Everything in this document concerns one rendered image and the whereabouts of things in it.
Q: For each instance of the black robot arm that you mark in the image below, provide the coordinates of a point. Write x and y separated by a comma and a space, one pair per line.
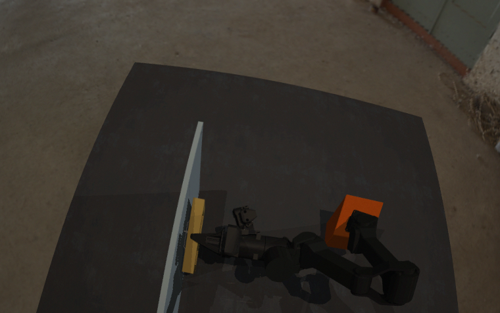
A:
283, 258

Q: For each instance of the dark grey wall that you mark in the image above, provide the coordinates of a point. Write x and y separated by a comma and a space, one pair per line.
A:
173, 275

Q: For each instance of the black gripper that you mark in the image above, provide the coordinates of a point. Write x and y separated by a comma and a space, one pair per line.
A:
232, 243

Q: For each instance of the wooden picture frame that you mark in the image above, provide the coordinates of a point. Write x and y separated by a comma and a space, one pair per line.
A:
195, 226

